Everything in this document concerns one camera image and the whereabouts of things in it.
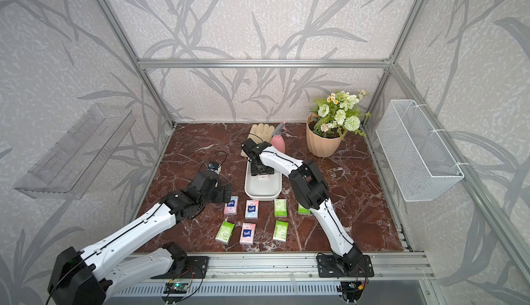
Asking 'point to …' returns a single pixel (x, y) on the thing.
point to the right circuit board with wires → (352, 290)
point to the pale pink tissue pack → (248, 233)
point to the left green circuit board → (176, 288)
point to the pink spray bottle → (277, 141)
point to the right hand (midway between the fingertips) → (260, 170)
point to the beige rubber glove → (261, 132)
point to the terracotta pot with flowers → (330, 119)
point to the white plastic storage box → (262, 187)
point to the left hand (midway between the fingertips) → (223, 187)
